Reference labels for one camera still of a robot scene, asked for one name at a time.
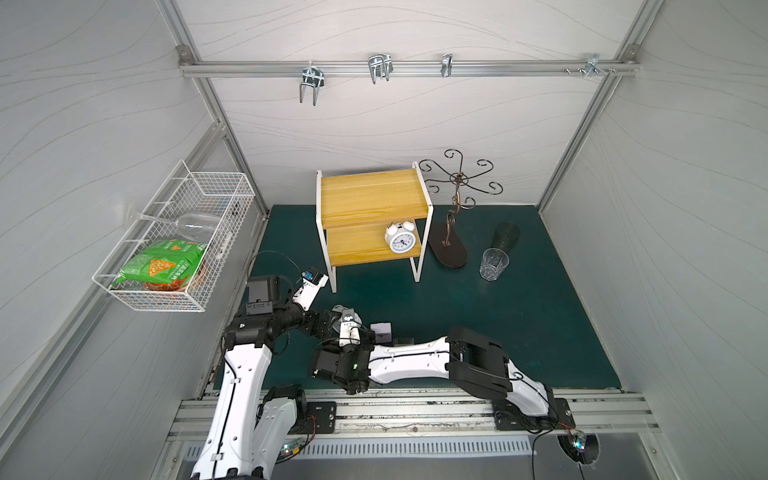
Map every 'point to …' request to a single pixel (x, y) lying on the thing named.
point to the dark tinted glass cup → (505, 235)
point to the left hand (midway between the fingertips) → (323, 306)
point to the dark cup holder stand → (443, 241)
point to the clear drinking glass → (493, 262)
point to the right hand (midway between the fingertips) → (341, 335)
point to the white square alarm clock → (382, 332)
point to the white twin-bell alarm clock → (401, 237)
